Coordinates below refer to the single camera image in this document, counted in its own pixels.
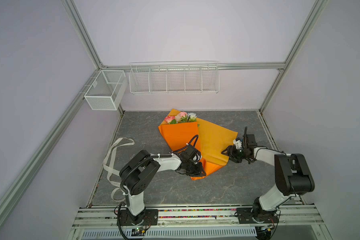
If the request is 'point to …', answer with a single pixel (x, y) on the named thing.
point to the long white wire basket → (174, 76)
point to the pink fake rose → (170, 119)
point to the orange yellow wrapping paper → (214, 142)
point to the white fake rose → (193, 116)
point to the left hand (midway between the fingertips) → (204, 177)
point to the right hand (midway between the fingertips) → (225, 155)
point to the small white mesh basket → (105, 92)
